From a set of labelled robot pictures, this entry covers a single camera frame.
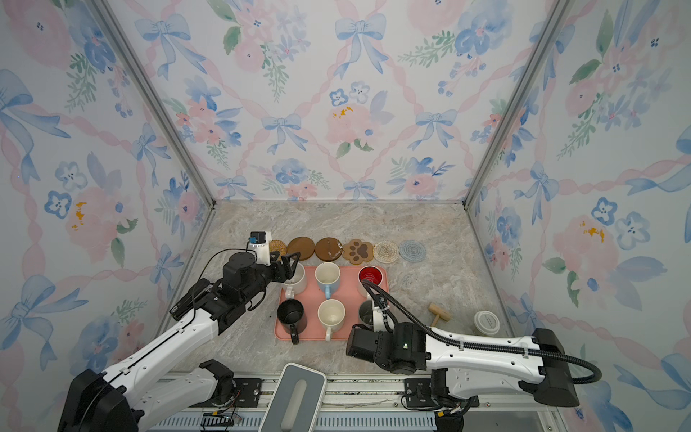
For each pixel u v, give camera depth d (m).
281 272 0.70
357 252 1.03
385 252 1.03
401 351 0.48
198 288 0.89
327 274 0.92
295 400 0.73
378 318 0.65
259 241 0.68
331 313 0.87
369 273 0.92
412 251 1.04
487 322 0.80
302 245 1.04
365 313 0.83
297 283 0.86
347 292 0.93
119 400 0.39
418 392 0.73
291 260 0.72
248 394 0.74
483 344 0.44
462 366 0.45
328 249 1.04
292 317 0.85
